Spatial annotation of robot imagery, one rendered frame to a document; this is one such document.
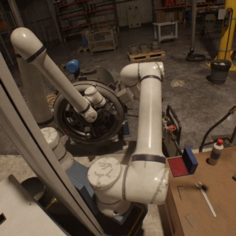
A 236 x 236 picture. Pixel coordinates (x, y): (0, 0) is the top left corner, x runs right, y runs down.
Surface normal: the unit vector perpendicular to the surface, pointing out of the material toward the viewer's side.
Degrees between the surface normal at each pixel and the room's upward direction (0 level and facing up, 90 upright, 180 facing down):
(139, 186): 41
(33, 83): 90
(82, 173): 0
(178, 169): 0
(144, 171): 28
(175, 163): 0
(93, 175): 10
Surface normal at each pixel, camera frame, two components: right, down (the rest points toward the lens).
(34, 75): 0.71, 0.34
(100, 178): -0.29, -0.73
